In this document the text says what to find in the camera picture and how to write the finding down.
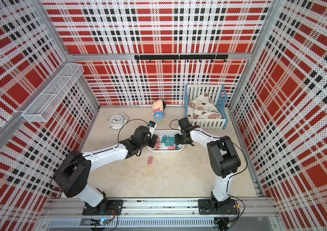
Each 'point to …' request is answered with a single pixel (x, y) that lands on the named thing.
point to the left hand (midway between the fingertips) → (157, 135)
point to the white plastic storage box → (166, 143)
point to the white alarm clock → (117, 121)
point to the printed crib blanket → (201, 107)
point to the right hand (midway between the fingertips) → (181, 140)
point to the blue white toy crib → (217, 94)
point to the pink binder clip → (150, 160)
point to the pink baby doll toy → (158, 107)
